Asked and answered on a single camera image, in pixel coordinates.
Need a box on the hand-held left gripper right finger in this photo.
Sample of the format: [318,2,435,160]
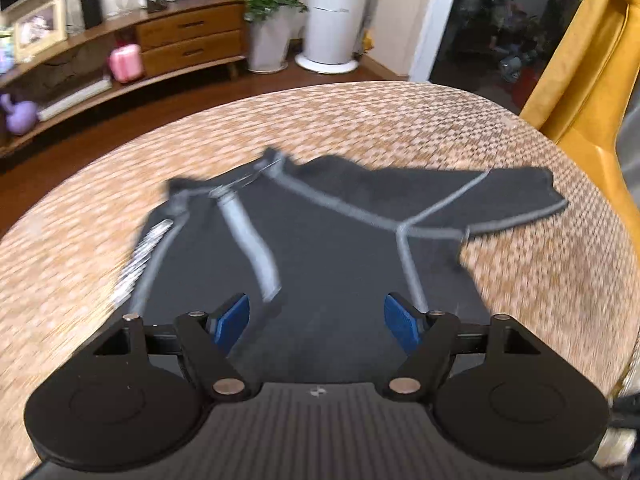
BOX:
[381,292,543,402]

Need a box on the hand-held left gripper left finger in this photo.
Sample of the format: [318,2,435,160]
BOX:
[92,294,261,402]

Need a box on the dark grey shirt grey stitching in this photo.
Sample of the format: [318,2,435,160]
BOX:
[117,147,571,386]

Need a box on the round table lace tablecloth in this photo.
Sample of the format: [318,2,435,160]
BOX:
[0,80,640,480]

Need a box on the flat white box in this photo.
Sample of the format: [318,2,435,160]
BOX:
[37,77,113,121]

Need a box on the potted green plant white pot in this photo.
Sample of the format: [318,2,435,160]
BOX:
[220,0,308,75]

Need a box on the wooden media console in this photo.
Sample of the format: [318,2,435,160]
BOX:
[0,0,248,158]

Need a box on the pink plastic container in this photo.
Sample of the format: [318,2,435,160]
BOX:
[108,42,143,84]

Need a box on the purple kettlebell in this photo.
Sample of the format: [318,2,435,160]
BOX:
[0,92,40,136]

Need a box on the mustard yellow leather sofa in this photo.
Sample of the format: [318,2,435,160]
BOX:
[519,0,640,401]

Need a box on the glass balcony door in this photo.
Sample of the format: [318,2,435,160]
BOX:
[415,0,606,98]

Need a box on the white tower air purifier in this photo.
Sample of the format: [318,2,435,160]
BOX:
[294,0,376,73]

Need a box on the black speaker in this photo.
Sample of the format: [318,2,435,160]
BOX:
[80,0,103,30]

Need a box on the cream photo frame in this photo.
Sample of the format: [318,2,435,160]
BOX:
[12,0,68,61]

